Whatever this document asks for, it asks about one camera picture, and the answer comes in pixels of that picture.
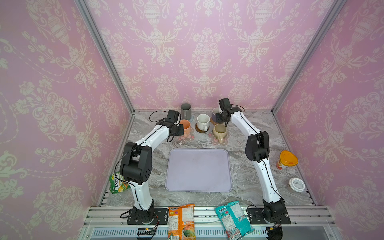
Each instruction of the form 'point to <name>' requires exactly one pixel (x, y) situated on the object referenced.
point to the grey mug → (186, 111)
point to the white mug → (203, 122)
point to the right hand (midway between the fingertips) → (220, 117)
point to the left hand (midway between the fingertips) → (180, 130)
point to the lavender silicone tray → (198, 170)
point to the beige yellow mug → (219, 131)
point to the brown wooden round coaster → (199, 130)
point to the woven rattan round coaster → (212, 121)
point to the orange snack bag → (181, 222)
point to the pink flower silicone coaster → (215, 141)
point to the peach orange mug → (186, 127)
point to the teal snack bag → (234, 220)
